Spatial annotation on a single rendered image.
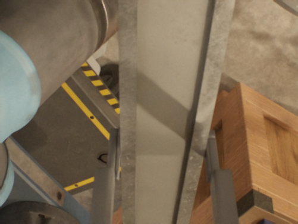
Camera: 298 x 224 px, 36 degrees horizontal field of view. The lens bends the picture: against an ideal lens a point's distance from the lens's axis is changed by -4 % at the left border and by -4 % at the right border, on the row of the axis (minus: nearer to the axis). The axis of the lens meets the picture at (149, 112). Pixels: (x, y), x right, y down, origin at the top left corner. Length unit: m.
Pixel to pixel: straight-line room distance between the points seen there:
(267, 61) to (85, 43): 1.01
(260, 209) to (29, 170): 0.47
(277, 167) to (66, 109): 0.52
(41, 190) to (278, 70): 0.74
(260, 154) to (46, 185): 0.49
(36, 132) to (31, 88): 0.79
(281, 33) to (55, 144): 0.64
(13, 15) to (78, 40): 0.05
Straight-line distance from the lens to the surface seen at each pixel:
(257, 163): 1.07
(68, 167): 1.13
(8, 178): 0.48
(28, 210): 0.92
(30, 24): 0.29
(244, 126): 1.14
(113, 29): 0.35
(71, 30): 0.31
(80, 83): 0.96
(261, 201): 0.99
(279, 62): 1.31
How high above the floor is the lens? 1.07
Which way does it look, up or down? 50 degrees down
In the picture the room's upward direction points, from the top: 174 degrees counter-clockwise
